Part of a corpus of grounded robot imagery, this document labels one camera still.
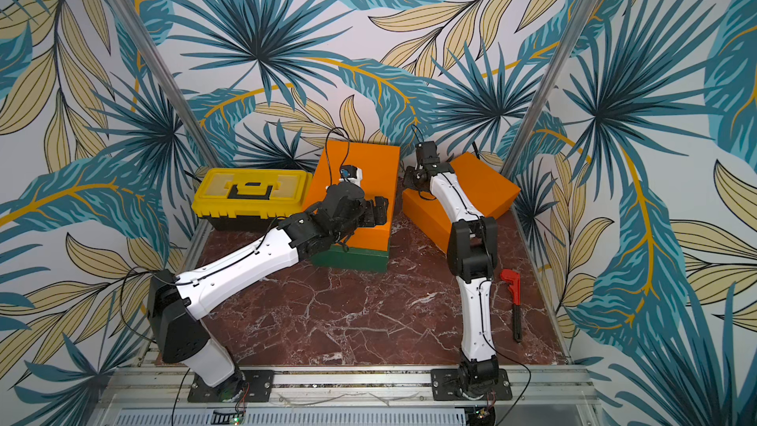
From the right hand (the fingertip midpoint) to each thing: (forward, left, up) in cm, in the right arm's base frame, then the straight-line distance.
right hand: (412, 179), depth 102 cm
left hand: (-24, +13, +15) cm, 31 cm away
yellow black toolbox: (-11, +52, +3) cm, 54 cm away
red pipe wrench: (-33, -29, -11) cm, 45 cm away
